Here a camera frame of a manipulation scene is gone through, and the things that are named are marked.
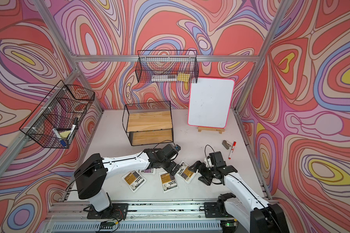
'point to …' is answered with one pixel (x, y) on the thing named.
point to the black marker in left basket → (74, 125)
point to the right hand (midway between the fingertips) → (194, 177)
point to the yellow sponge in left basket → (64, 134)
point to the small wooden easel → (209, 129)
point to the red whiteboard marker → (232, 150)
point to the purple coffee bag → (148, 170)
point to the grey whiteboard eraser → (225, 144)
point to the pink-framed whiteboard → (209, 102)
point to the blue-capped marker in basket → (59, 137)
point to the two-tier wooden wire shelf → (148, 123)
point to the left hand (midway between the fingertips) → (175, 165)
